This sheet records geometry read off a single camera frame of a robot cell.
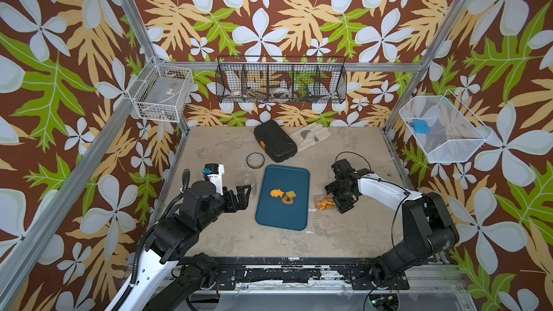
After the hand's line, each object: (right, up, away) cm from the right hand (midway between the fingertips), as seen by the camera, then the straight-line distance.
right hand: (326, 196), depth 91 cm
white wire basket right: (+44, +28, -10) cm, 53 cm away
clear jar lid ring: (-32, +15, +16) cm, 39 cm away
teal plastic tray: (-23, -7, -1) cm, 24 cm away
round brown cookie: (-17, -2, +1) cm, 17 cm away
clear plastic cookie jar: (-33, +7, 0) cm, 34 cm away
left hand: (-33, +9, -24) cm, 42 cm away
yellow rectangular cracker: (-15, +1, +2) cm, 15 cm away
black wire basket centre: (-19, +53, +6) cm, 57 cm away
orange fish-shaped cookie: (-21, +1, +2) cm, 22 cm away
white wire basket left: (-68, +44, -6) cm, 81 cm away
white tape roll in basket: (-19, +47, +7) cm, 52 cm away
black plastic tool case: (-22, +25, +15) cm, 36 cm away
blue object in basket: (+37, +30, -6) cm, 48 cm away
